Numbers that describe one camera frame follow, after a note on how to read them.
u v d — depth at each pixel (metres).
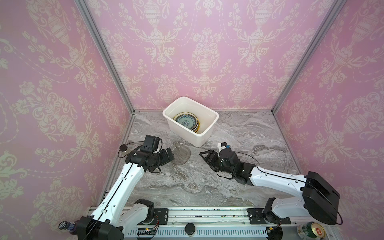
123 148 0.87
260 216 0.71
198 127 1.06
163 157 0.70
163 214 0.74
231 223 0.73
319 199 0.42
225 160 0.61
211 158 0.70
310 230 0.61
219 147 0.76
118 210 0.41
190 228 0.64
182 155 0.97
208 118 1.02
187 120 1.07
